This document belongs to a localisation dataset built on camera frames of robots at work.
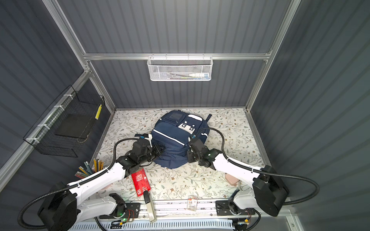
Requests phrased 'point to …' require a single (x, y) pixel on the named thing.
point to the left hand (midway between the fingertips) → (166, 146)
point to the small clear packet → (192, 202)
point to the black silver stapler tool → (148, 200)
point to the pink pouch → (232, 180)
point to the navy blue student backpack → (175, 130)
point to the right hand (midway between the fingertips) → (190, 154)
